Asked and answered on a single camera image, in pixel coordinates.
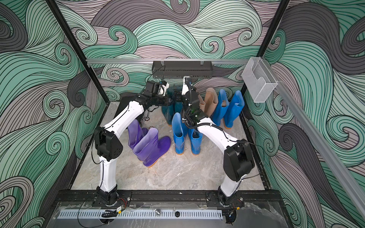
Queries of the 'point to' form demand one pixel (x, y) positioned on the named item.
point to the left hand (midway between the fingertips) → (174, 98)
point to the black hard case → (125, 100)
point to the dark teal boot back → (178, 107)
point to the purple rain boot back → (135, 132)
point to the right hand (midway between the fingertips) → (179, 84)
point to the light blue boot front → (178, 136)
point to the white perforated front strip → (139, 214)
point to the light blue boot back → (195, 138)
